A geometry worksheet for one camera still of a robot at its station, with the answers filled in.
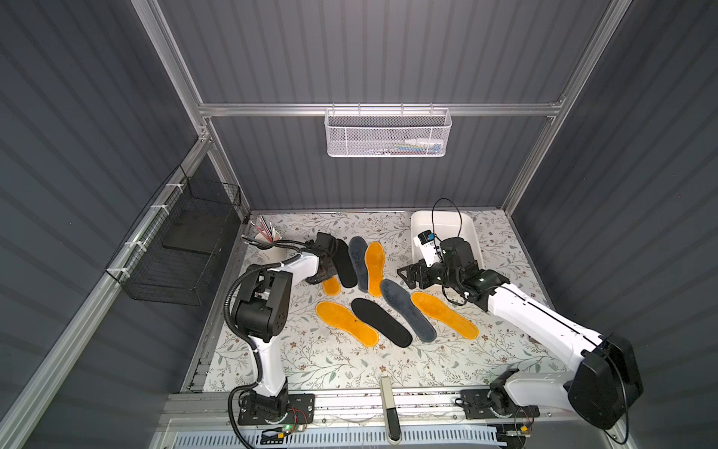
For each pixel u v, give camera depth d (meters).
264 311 0.52
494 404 0.69
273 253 0.95
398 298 0.94
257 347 0.54
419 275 0.71
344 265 1.03
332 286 0.96
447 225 1.16
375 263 1.03
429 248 0.71
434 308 0.91
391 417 0.69
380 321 0.89
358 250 1.08
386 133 1.12
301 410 0.72
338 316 0.91
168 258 0.72
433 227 1.15
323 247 0.82
